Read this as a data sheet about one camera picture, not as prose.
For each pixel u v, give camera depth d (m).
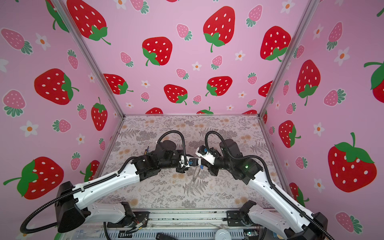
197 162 0.58
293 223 0.40
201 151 0.58
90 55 0.86
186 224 0.73
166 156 0.55
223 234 0.66
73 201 0.40
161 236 0.70
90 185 0.43
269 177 0.46
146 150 0.99
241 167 0.52
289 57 0.86
